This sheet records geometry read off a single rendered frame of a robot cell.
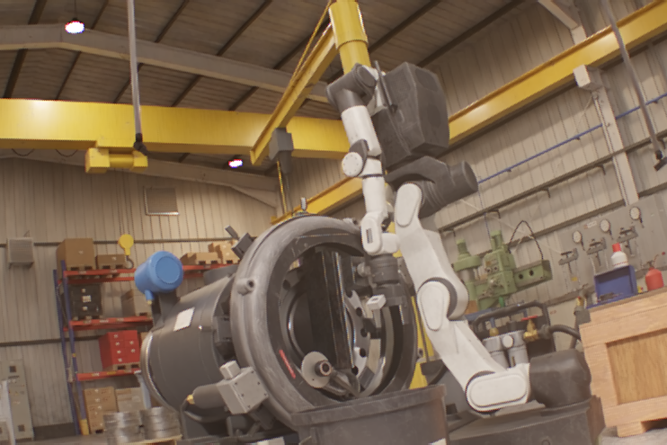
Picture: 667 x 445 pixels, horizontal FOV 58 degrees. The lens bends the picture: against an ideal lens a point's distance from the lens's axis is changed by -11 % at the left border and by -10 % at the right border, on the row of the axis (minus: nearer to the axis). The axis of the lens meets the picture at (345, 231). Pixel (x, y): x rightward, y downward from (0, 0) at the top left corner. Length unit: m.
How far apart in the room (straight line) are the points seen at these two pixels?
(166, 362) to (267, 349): 0.73
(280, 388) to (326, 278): 0.40
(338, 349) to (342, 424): 0.93
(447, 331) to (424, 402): 0.93
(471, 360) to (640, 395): 0.62
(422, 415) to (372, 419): 0.10
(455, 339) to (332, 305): 0.41
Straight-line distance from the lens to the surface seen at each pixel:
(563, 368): 2.07
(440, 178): 2.22
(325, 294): 2.15
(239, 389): 1.94
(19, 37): 14.12
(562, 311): 8.78
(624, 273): 2.52
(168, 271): 2.69
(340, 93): 2.23
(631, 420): 2.36
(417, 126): 2.23
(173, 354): 2.57
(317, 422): 1.23
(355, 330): 2.39
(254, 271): 2.03
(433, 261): 2.21
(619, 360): 2.35
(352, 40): 6.62
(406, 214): 2.22
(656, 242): 8.45
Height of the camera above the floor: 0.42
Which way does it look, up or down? 12 degrees up
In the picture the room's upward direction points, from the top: 11 degrees counter-clockwise
